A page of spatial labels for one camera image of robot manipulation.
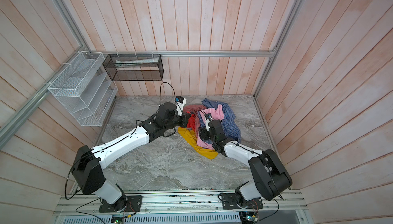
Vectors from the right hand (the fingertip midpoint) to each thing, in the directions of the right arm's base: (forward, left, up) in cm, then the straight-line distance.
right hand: (206, 125), depth 92 cm
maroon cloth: (+12, +8, +1) cm, 15 cm away
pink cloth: (+6, -7, +4) cm, 10 cm away
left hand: (-4, +9, +14) cm, 17 cm away
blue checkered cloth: (-2, -15, -1) cm, 15 cm away
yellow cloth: (-3, +9, -10) cm, 14 cm away
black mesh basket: (+38, +51, +15) cm, 65 cm away
